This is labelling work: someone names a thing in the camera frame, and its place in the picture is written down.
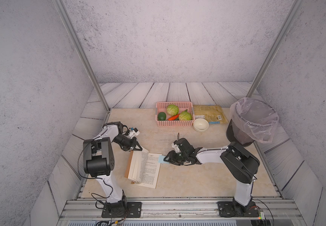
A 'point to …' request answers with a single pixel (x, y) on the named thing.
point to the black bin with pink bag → (251, 119)
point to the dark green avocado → (161, 116)
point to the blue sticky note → (161, 159)
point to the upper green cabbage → (172, 110)
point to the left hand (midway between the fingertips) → (141, 148)
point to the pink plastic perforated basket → (162, 107)
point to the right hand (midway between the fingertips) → (165, 161)
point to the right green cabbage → (184, 116)
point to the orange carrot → (173, 117)
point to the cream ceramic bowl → (200, 125)
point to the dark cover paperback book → (143, 168)
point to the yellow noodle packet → (214, 114)
